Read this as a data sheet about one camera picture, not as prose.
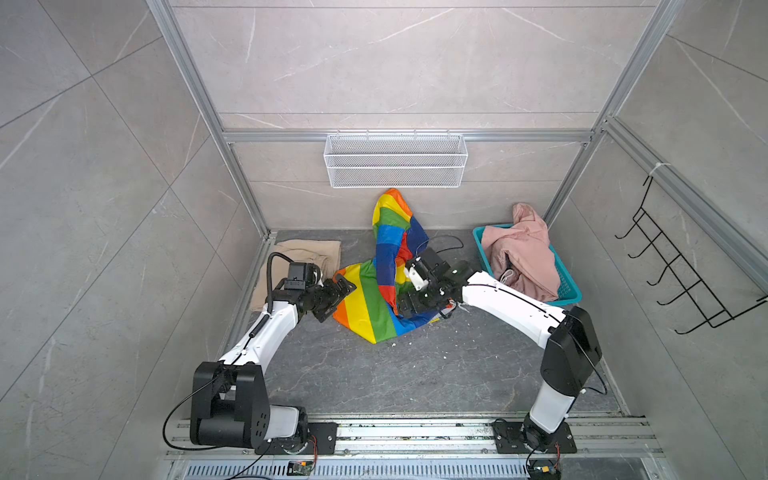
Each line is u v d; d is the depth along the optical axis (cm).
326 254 110
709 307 62
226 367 43
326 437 73
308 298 71
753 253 52
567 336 45
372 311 95
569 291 92
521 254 93
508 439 73
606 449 76
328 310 78
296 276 67
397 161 101
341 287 78
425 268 66
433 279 65
